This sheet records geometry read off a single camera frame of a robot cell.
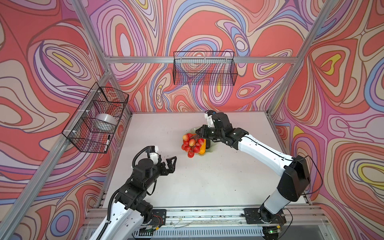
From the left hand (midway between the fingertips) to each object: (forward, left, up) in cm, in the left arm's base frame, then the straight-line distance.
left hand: (171, 158), depth 74 cm
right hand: (+13, -13, +3) cm, 19 cm away
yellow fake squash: (+12, -17, -12) cm, 24 cm away
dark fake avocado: (+18, -21, -15) cm, 31 cm away
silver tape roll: (+12, +31, +14) cm, 36 cm away
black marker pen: (+5, +30, +7) cm, 32 cm away
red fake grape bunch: (+7, -10, +2) cm, 13 cm away
